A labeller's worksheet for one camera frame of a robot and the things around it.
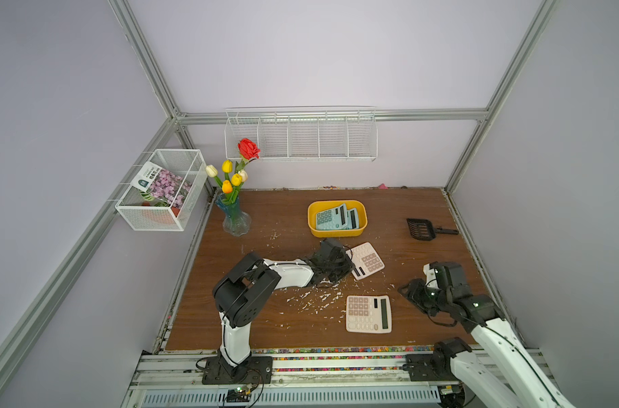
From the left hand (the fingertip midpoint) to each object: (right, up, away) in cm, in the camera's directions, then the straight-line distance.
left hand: (357, 267), depth 90 cm
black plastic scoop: (+30, +12, +16) cm, 36 cm away
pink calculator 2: (+3, -14, -7) cm, 16 cm away
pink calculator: (+3, +2, +4) cm, 6 cm away
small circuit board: (-37, -33, -18) cm, 53 cm away
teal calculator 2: (-9, +17, +15) cm, 24 cm away
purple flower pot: (-59, +26, -15) cm, 66 cm away
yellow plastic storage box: (-13, +23, +18) cm, 32 cm away
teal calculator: (0, +17, +15) cm, 23 cm away
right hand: (+12, -5, -11) cm, 17 cm away
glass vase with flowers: (-47, +16, +11) cm, 51 cm away
